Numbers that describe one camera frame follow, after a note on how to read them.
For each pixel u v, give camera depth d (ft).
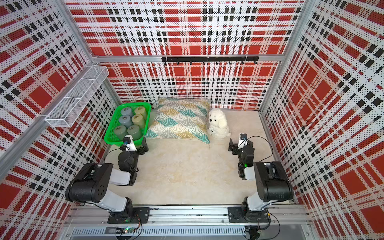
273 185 1.48
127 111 3.63
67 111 2.30
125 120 3.42
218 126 2.98
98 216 3.02
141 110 3.65
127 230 2.27
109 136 3.21
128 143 2.46
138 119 3.43
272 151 3.31
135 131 3.23
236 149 2.69
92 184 1.49
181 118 3.12
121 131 3.25
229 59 2.90
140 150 2.65
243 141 2.51
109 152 2.46
